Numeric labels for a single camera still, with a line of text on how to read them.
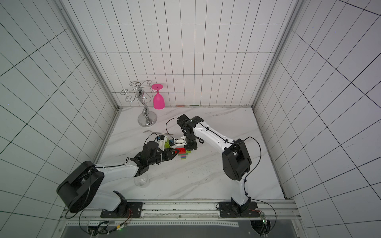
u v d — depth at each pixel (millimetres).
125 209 687
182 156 896
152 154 681
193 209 743
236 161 481
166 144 791
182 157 897
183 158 905
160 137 794
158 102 1014
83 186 438
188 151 854
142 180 818
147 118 1104
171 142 745
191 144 755
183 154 877
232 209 654
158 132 1127
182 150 839
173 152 835
